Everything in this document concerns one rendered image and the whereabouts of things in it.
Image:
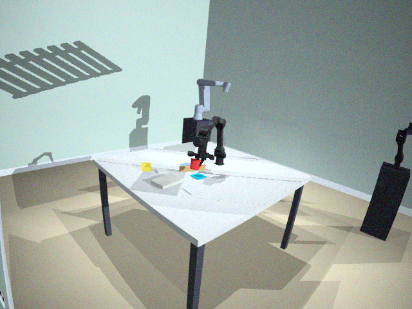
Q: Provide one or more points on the yellow rectangular block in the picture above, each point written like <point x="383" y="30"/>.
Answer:
<point x="146" y="166"/>

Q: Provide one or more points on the red cup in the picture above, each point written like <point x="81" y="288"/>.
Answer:
<point x="195" y="164"/>

